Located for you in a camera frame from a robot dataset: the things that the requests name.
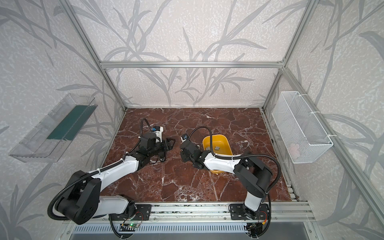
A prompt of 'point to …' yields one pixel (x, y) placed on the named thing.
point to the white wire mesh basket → (304, 138)
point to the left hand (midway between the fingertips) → (174, 136)
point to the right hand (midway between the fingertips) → (184, 145)
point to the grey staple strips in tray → (217, 148)
